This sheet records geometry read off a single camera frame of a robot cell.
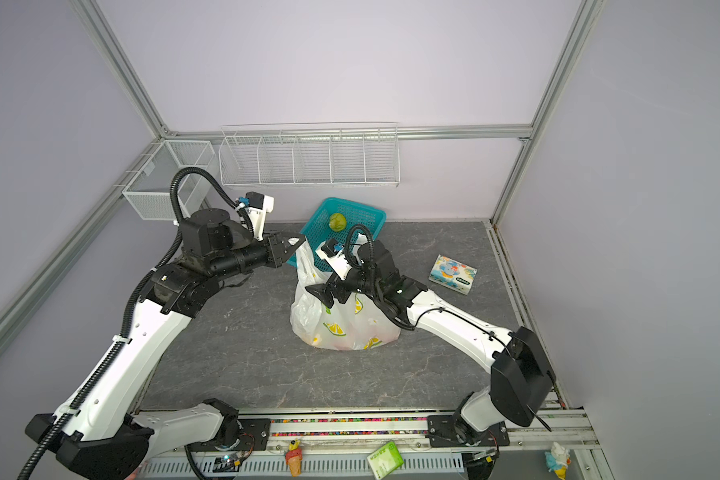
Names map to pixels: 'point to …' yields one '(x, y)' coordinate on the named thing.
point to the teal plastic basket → (318, 230)
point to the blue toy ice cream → (557, 460)
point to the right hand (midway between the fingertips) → (318, 275)
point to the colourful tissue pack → (453, 273)
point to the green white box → (385, 461)
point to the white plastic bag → (358, 324)
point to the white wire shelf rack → (360, 155)
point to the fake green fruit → (337, 222)
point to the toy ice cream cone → (294, 456)
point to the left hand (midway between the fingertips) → (304, 243)
